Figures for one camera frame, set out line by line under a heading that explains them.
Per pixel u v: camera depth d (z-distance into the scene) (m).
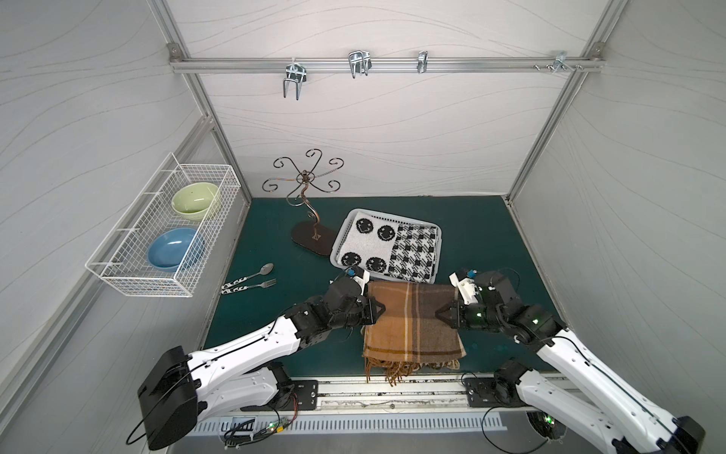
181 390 0.40
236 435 0.69
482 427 0.66
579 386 0.47
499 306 0.56
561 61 0.76
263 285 0.95
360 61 0.76
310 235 1.04
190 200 0.73
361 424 0.70
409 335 0.71
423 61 0.73
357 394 0.75
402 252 0.88
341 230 0.98
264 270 0.97
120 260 0.58
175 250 0.66
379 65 0.81
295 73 0.78
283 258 0.99
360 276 0.71
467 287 0.68
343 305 0.59
